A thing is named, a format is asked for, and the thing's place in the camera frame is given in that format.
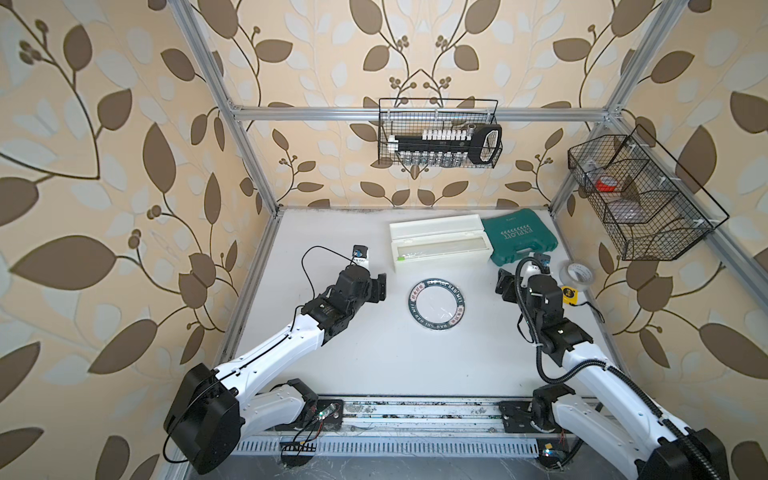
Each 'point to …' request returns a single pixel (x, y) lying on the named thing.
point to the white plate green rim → (436, 304)
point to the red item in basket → (603, 187)
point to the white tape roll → (577, 275)
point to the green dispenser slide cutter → (401, 258)
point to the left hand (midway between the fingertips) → (369, 271)
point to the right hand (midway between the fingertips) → (513, 274)
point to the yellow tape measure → (570, 295)
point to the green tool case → (518, 234)
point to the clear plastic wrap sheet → (436, 303)
